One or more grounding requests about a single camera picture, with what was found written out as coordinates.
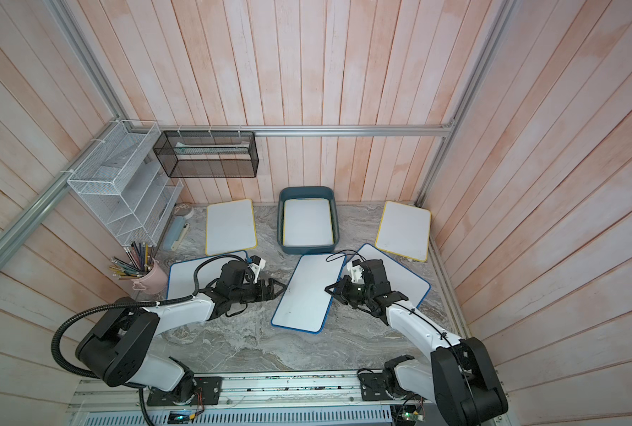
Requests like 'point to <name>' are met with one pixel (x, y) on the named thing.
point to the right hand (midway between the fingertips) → (326, 287)
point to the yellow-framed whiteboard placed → (307, 222)
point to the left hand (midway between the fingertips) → (278, 292)
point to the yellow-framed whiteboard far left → (230, 226)
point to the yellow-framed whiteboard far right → (404, 230)
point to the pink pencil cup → (152, 283)
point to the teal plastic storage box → (308, 193)
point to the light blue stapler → (174, 231)
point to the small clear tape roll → (184, 209)
